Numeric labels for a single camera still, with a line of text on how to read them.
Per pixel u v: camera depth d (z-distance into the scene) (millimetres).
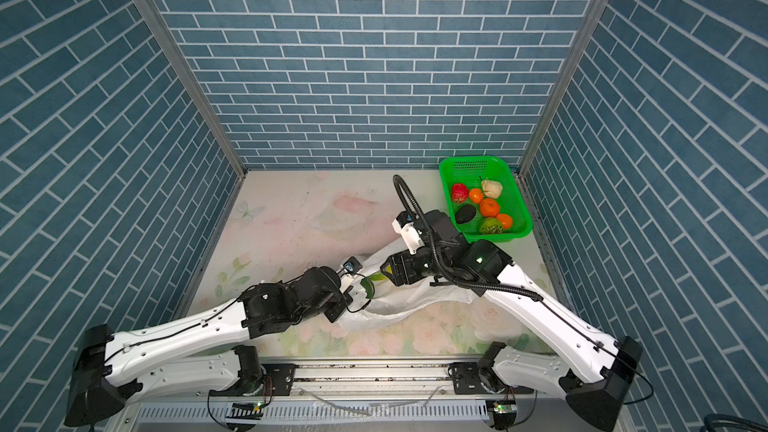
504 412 736
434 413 770
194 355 475
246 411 722
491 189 1083
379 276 662
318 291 541
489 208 1044
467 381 734
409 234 626
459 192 1081
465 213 1081
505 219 1019
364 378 757
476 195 1083
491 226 959
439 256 495
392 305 843
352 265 637
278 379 741
